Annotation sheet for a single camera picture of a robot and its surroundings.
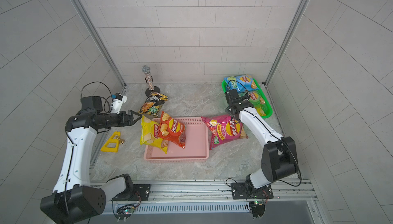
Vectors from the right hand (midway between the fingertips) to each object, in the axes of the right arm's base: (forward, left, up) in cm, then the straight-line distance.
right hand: (232, 110), depth 88 cm
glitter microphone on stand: (+21, +50, +8) cm, 55 cm away
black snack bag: (+10, +49, -2) cm, 50 cm away
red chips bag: (-11, +34, +1) cm, 36 cm away
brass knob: (-11, +65, -8) cm, 66 cm away
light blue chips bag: (+19, -10, +2) cm, 22 cm away
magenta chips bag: (-13, +8, +1) cm, 15 cm away
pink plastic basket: (-15, +22, -11) cm, 28 cm away
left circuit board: (-44, +54, -8) cm, 70 cm away
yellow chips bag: (-14, +44, +5) cm, 47 cm away
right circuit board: (-46, -5, -15) cm, 48 cm away
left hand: (-8, +48, +13) cm, 51 cm away
